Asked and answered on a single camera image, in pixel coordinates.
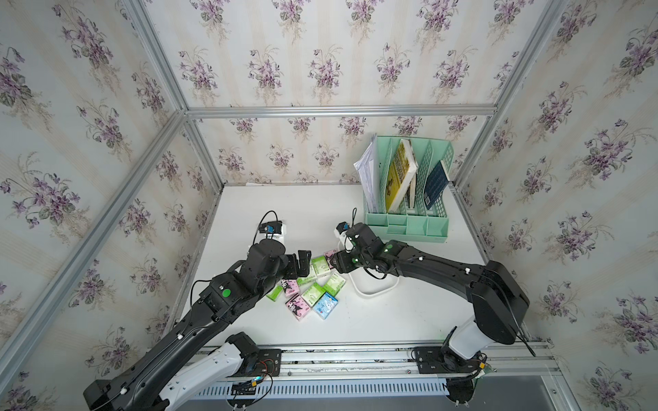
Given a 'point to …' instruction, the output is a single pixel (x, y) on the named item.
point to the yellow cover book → (403, 168)
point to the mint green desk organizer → (409, 220)
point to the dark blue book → (435, 185)
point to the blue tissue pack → (325, 306)
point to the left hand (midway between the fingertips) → (303, 256)
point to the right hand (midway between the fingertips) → (340, 258)
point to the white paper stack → (367, 165)
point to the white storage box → (367, 285)
